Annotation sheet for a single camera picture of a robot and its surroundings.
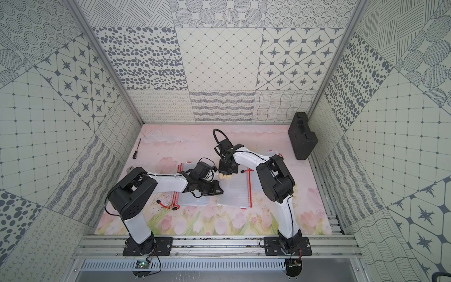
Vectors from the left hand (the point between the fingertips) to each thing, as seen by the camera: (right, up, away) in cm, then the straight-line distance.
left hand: (227, 196), depth 86 cm
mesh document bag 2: (-20, -2, +1) cm, 21 cm away
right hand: (-1, +10, +9) cm, 13 cm away
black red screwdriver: (-56, +20, +18) cm, 62 cm away
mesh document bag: (+15, +5, +7) cm, 17 cm away
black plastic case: (+40, +29, +5) cm, 50 cm away
